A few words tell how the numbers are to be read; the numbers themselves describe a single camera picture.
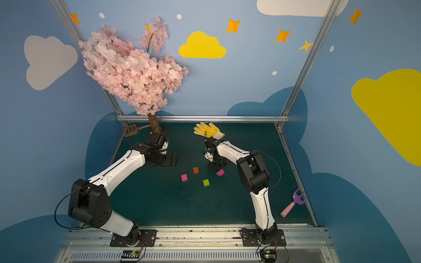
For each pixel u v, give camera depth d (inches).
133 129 45.2
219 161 33.3
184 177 36.7
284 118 45.3
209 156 35.5
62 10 27.3
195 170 37.8
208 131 46.9
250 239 29.3
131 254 28.8
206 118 46.8
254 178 21.8
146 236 29.6
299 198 33.9
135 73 28.0
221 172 36.6
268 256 28.8
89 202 16.9
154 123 41.5
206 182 35.7
